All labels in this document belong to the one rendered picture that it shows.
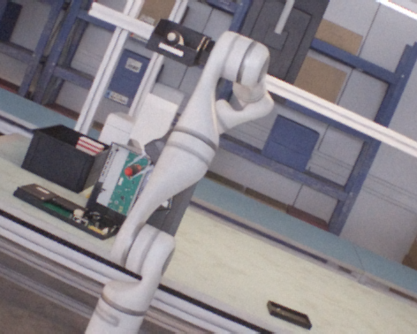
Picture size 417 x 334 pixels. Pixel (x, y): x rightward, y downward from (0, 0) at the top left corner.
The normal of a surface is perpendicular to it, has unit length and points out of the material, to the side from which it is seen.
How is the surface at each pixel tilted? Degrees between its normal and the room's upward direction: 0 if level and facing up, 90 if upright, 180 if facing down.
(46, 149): 90
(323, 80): 90
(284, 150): 90
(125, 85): 90
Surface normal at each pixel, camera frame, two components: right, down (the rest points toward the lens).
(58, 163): -0.10, 0.10
